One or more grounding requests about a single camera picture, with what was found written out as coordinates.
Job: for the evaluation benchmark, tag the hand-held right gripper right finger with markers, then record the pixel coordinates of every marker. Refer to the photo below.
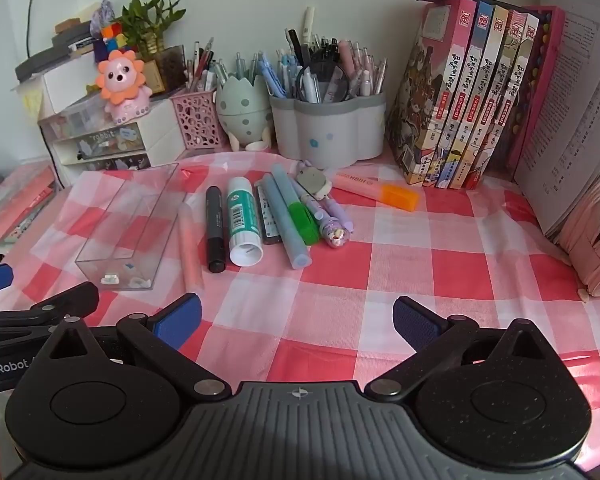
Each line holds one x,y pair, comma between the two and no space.
417,322

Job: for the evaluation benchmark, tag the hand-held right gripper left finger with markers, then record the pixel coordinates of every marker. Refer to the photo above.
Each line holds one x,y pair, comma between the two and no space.
177,320

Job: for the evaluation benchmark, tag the pale pink pen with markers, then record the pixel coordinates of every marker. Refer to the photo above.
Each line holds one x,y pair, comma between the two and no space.
191,255

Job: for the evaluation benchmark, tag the clear plastic organizer box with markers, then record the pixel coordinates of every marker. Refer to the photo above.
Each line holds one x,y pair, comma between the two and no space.
125,240

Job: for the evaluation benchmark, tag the black marker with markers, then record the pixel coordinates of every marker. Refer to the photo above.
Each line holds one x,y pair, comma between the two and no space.
215,230

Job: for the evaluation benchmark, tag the green white glue stick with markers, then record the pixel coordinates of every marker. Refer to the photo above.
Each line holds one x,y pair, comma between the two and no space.
242,220

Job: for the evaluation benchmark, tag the pencil lead refill case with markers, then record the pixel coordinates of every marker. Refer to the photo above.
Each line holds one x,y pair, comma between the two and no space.
270,225

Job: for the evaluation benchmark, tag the blue grey highlighter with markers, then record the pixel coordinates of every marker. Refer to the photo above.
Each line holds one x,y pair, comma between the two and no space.
292,235

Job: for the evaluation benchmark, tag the red white checked tablecloth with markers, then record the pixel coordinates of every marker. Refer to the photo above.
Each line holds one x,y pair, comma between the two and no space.
455,260

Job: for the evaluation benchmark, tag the stack of pink books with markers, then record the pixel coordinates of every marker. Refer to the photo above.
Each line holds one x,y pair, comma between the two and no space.
15,205

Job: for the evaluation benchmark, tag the purple cartoon pen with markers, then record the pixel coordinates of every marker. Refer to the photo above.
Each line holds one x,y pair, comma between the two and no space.
316,210
341,217

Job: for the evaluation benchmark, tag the orange cap pink highlighter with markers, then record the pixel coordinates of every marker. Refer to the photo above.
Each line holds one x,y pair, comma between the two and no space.
380,191

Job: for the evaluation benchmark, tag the grey rounded eraser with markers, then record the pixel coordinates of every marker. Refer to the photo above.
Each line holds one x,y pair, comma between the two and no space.
312,180

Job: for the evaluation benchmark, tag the clear lidded storage box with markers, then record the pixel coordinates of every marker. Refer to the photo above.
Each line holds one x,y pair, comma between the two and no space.
75,120

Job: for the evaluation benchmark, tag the yellow sticky note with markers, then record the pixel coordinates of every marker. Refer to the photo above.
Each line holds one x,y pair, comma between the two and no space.
31,102

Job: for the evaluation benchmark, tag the pink pencil bag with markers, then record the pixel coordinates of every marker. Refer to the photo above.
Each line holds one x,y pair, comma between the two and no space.
595,255

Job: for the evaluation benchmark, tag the white drawer organizer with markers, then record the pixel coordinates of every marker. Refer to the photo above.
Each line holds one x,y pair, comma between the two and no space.
160,125

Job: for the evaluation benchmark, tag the pink perforated pen holder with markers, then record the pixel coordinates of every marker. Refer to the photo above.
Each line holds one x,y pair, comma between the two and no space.
195,120

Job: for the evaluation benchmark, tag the white flower-shaped pen holder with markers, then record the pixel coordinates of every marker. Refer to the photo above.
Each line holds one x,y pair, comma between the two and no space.
330,135

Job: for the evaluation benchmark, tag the white cardboard box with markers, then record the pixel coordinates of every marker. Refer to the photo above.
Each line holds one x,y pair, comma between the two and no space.
65,85

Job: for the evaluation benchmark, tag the dark grey flat box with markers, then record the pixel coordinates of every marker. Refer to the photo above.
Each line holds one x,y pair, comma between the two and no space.
35,65

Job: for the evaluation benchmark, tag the green egg-shaped pen holder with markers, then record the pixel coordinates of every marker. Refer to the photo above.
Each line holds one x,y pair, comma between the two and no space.
240,110

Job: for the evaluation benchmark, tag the pink orange lion toy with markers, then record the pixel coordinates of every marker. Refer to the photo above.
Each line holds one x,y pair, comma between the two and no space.
122,77

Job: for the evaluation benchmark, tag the brown framed card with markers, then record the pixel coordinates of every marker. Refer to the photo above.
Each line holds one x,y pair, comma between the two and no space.
152,77

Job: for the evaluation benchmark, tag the bunch of thin mixed pens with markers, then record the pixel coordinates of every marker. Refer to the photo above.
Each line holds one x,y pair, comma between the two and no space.
202,70

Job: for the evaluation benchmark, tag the black box white label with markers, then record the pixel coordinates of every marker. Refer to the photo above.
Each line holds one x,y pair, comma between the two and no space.
72,40

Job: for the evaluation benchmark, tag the black rim magnifying glass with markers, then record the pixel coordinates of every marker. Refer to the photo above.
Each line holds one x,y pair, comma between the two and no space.
325,82

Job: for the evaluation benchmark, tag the bunch of clear green pens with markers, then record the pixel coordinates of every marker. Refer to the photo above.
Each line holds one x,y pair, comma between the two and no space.
240,67

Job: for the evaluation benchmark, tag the bunch of pens white holder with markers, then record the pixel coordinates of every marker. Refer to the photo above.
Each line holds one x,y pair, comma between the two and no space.
307,85

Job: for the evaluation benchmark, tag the small brown box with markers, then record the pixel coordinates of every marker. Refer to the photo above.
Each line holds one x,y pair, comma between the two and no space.
69,25

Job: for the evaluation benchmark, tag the open white page book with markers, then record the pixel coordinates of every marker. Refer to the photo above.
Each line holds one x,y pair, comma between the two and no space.
580,110

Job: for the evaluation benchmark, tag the colourful puzzle cube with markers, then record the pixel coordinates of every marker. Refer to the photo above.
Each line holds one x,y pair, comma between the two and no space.
112,32

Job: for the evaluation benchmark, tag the purple tassel charm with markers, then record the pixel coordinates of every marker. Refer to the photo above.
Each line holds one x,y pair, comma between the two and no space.
102,12

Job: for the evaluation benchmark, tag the green bamboo plant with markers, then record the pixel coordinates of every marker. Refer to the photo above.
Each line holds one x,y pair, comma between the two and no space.
147,15

